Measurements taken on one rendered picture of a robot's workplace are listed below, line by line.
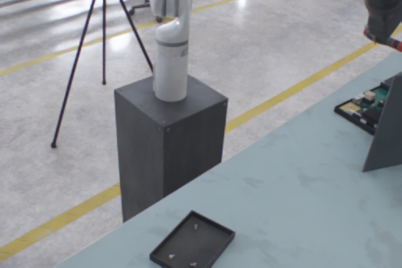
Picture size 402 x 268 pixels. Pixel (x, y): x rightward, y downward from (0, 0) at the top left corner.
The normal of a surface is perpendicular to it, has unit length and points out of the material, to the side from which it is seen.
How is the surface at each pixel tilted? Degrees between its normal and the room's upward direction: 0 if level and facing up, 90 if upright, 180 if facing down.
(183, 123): 90
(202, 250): 0
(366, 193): 0
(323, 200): 0
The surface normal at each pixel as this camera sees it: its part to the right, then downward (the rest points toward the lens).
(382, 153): 0.29, 0.56
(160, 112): 0.06, -0.82
